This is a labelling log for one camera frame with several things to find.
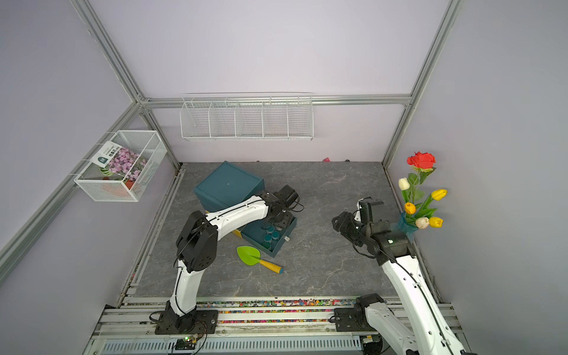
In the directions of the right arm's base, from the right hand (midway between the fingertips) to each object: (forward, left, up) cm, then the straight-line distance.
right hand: (336, 221), depth 74 cm
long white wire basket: (+53, +18, +6) cm, 56 cm away
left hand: (+9, +20, -15) cm, 26 cm away
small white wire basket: (+9, +79, +8) cm, 80 cm away
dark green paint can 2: (+3, +25, -19) cm, 32 cm away
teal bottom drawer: (+3, +31, -16) cm, 35 cm away
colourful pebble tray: (-23, +21, -22) cm, 38 cm away
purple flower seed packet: (+16, +74, +14) cm, 77 cm away
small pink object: (+52, -5, -22) cm, 57 cm away
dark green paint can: (-1, +25, -17) cm, 31 cm away
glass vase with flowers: (+1, -28, +1) cm, 28 cm away
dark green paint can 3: (+5, +22, -19) cm, 29 cm away
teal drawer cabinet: (+16, +40, 0) cm, 43 cm away
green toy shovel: (-3, +32, -22) cm, 39 cm away
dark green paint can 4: (+7, +24, -20) cm, 32 cm away
